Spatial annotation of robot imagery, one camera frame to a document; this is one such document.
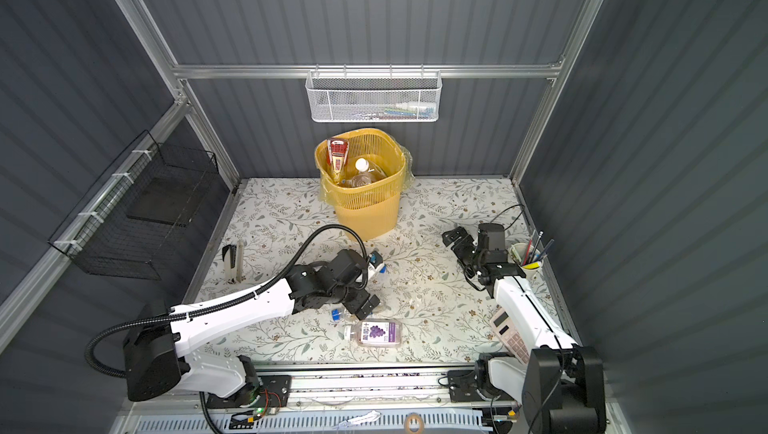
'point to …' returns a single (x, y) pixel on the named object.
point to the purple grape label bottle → (375, 333)
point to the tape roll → (408, 417)
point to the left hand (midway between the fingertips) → (368, 289)
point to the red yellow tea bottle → (337, 153)
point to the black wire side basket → (133, 222)
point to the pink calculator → (510, 335)
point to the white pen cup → (529, 258)
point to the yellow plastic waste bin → (367, 213)
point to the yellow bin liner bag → (385, 154)
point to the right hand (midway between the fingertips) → (454, 244)
